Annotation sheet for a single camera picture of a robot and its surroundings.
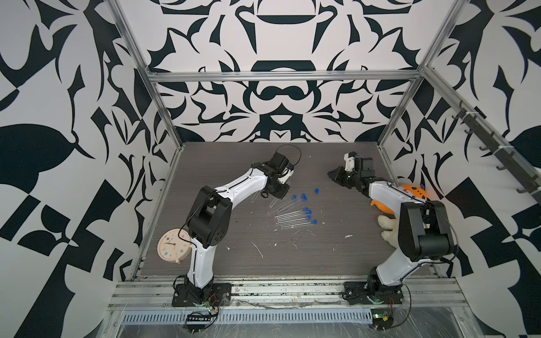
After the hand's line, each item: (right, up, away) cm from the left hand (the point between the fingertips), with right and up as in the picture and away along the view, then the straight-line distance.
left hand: (280, 187), depth 93 cm
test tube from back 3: (+11, -6, +6) cm, 14 cm away
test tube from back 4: (+11, -10, +1) cm, 16 cm away
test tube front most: (+14, -15, -2) cm, 21 cm away
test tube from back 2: (+7, -6, +5) cm, 10 cm away
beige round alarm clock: (-41, -23, -11) cm, 48 cm away
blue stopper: (+18, -3, +9) cm, 20 cm away
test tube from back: (-9, +1, -30) cm, 32 cm away
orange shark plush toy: (+57, -1, -2) cm, 57 cm away
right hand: (+22, +7, +1) cm, 23 cm away
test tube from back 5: (+12, -13, -1) cm, 18 cm away
